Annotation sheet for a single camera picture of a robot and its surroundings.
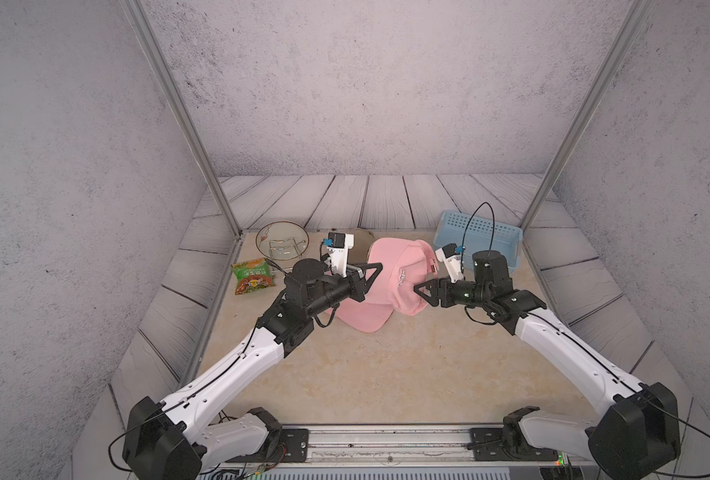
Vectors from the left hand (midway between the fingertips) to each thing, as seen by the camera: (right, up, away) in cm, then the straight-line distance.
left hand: (385, 269), depth 66 cm
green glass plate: (-32, +11, +34) cm, 48 cm away
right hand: (+10, -5, +10) cm, 16 cm away
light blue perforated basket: (+39, +10, +52) cm, 66 cm away
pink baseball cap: (+5, +1, +6) cm, 8 cm away
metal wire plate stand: (-31, +6, +34) cm, 46 cm away
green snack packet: (-42, -4, +35) cm, 55 cm away
